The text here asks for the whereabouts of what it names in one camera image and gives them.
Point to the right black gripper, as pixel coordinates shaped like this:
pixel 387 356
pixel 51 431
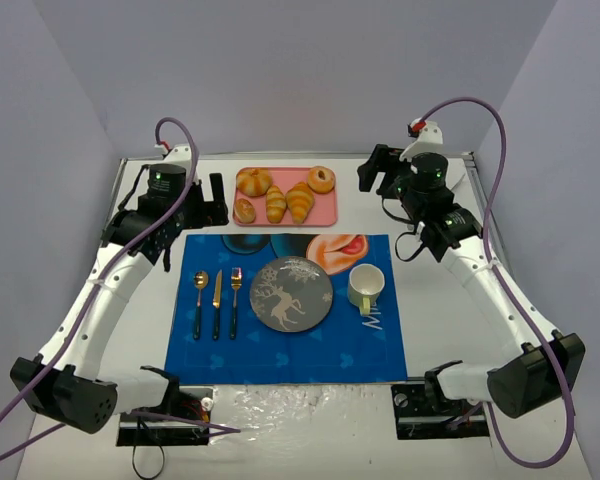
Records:
pixel 376 165

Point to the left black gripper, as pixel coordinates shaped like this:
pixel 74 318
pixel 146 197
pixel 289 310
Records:
pixel 212 201

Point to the large striped croissant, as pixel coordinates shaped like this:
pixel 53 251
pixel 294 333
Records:
pixel 300 200

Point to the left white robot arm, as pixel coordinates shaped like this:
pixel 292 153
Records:
pixel 63 381

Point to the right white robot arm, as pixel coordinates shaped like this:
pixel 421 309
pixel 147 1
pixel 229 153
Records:
pixel 541 362

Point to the pumpkin shaped bread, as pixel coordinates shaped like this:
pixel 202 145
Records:
pixel 254 182

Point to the round donut bread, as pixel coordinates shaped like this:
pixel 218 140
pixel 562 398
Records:
pixel 321 179

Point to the small round bun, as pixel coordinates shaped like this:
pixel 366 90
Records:
pixel 244 211

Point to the small striped croissant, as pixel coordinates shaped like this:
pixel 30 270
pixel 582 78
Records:
pixel 275 204

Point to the pink plastic tray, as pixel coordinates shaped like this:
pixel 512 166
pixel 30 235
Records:
pixel 323 214

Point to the pale green mug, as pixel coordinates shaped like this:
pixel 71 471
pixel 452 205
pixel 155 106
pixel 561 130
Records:
pixel 365 284

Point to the grey reindeer plate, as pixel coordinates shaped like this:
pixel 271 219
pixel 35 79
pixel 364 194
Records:
pixel 291 294

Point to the blue printed placemat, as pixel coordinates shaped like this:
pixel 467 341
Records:
pixel 344 348

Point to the gold spoon dark handle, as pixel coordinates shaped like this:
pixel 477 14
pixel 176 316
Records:
pixel 200 282

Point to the gold fork dark handle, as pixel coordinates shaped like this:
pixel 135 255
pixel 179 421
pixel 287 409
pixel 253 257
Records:
pixel 236 283

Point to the metal table edge rail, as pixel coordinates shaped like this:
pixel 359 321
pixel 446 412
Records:
pixel 498 247

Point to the gold knife dark handle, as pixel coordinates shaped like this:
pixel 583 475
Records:
pixel 217 297

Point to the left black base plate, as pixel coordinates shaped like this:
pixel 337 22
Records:
pixel 193 403

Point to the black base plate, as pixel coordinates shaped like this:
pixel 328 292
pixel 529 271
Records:
pixel 193 403
pixel 416 418

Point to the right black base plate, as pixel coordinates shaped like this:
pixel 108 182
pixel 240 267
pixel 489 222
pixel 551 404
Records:
pixel 416 418

